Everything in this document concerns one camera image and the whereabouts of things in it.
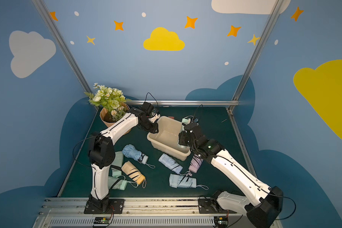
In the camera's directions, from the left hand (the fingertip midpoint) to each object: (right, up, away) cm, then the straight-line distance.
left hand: (155, 128), depth 94 cm
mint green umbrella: (-21, -31, -14) cm, 40 cm away
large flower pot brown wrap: (-25, +17, -8) cm, 31 cm away
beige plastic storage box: (+7, -9, +8) cm, 14 cm away
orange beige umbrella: (-13, -26, -10) cm, 30 cm away
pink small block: (+12, +8, +17) cm, 22 cm away
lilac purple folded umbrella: (+26, -21, -6) cm, 34 cm away
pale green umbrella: (+19, +5, -19) cm, 27 cm away
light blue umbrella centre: (+10, -22, -6) cm, 25 cm away
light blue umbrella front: (+15, -30, -13) cm, 36 cm away
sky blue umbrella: (-17, -14, -3) cm, 22 cm away
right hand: (+17, -2, -17) cm, 25 cm away
